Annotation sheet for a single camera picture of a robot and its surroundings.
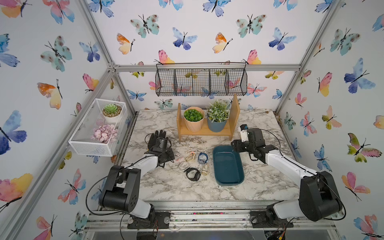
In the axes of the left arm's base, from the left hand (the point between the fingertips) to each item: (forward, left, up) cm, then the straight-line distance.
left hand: (172, 153), depth 95 cm
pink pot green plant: (+15, -14, +16) cm, 26 cm away
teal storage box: (-9, -34, -2) cm, 36 cm away
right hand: (+1, -40, +10) cm, 41 cm away
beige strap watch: (-3, -13, -1) cm, 13 cm away
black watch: (-15, -16, -1) cm, 22 cm away
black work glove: (-6, +3, +21) cm, 22 cm away
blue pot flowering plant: (+14, -29, +20) cm, 38 cm away
